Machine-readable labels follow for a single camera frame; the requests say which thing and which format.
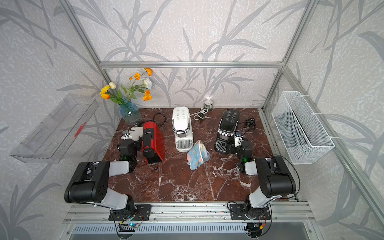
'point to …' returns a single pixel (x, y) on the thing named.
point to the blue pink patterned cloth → (198, 154)
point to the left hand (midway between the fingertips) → (133, 138)
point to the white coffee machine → (182, 129)
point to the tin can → (208, 104)
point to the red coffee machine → (153, 144)
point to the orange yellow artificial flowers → (126, 93)
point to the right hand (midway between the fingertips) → (234, 137)
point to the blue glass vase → (130, 113)
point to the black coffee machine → (225, 143)
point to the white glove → (135, 132)
